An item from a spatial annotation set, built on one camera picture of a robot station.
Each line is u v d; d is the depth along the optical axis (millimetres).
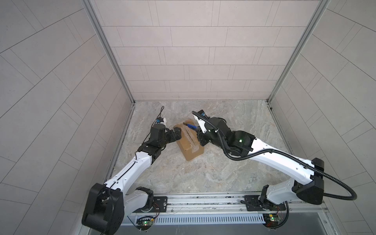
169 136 729
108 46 851
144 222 648
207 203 723
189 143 768
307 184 400
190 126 713
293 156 417
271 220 678
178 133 772
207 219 680
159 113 1073
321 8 712
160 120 721
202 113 559
